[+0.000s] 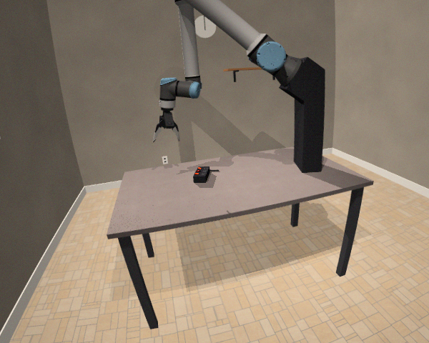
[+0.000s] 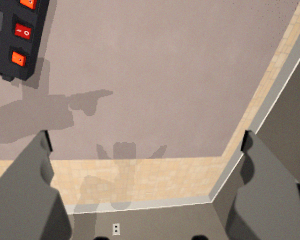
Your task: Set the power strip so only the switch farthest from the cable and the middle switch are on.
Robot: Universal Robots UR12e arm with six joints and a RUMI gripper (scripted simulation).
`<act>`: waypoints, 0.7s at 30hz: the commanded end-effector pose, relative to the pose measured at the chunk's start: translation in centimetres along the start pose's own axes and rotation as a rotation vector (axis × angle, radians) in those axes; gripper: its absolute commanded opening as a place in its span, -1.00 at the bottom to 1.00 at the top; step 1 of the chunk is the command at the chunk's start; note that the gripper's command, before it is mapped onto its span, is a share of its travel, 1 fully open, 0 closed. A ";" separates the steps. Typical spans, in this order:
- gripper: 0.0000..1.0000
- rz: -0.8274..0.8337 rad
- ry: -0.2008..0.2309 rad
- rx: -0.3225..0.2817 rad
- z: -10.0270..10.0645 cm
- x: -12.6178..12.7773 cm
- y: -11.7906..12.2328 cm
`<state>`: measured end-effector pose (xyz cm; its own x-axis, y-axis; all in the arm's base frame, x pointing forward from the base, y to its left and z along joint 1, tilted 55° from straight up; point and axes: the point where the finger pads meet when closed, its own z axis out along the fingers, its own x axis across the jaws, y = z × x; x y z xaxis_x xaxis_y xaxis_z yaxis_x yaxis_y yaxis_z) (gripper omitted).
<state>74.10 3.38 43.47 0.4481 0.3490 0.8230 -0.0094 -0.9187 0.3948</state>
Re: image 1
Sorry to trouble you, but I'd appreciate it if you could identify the black power strip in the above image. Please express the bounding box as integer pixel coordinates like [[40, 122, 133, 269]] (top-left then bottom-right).
[[193, 166, 219, 183]]

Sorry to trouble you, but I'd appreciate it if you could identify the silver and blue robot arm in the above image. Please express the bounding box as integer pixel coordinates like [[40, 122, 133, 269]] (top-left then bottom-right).
[[159, 0, 302, 109]]

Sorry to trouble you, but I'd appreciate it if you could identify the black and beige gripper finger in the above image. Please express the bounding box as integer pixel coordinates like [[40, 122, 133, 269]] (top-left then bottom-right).
[[153, 121, 162, 142], [172, 122, 180, 141]]

